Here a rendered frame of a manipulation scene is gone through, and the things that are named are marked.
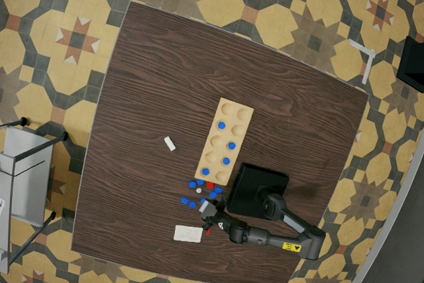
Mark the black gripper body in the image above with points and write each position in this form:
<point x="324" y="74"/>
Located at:
<point x="220" y="209"/>

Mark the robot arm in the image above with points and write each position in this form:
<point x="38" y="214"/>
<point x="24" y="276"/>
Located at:
<point x="307" y="244"/>

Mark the white paper sheet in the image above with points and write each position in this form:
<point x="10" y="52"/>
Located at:
<point x="183" y="233"/>

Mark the beige tray with round pockets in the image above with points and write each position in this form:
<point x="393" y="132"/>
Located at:
<point x="236" y="118"/>

